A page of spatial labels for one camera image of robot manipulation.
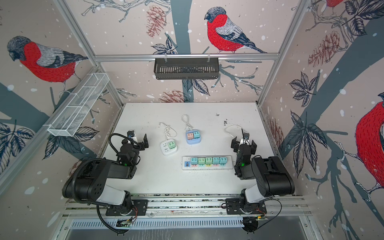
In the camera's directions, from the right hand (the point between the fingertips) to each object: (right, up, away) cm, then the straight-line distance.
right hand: (244, 139), depth 90 cm
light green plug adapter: (-23, -11, -6) cm, 26 cm away
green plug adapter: (-45, -3, 0) cm, 45 cm away
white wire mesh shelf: (-93, +13, -17) cm, 96 cm away
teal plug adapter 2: (-31, -11, -7) cm, 34 cm away
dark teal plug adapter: (-30, +3, +4) cm, 30 cm away
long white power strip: (-35, -14, -4) cm, 38 cm away
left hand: (-66, +3, -1) cm, 66 cm away
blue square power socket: (-31, -2, +6) cm, 31 cm away
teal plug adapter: (-14, -11, -7) cm, 19 cm away
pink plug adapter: (-34, +2, +3) cm, 34 cm away
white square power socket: (-47, -5, +2) cm, 47 cm away
